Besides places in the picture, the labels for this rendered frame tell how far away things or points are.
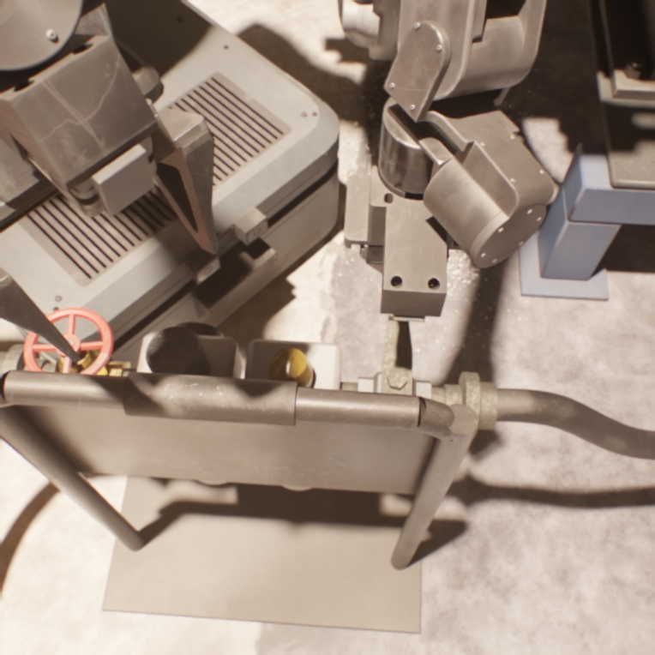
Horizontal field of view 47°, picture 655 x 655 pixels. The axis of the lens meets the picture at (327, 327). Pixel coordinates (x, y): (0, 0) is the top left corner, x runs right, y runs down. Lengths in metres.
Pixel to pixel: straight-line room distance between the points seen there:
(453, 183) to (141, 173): 0.25
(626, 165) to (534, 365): 0.33
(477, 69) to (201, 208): 0.18
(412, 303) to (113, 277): 0.53
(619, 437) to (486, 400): 0.15
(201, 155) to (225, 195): 0.62
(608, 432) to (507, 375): 0.46
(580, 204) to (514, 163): 0.63
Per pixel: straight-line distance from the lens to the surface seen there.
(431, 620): 1.07
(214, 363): 0.67
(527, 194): 0.48
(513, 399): 0.67
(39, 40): 0.29
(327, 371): 0.66
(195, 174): 0.40
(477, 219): 0.49
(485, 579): 1.09
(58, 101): 0.29
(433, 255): 0.53
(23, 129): 0.29
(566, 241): 1.19
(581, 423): 0.71
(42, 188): 0.37
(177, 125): 0.40
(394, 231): 0.53
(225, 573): 1.07
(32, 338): 0.67
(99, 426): 0.68
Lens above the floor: 1.06
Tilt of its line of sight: 62 degrees down
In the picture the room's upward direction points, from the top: straight up
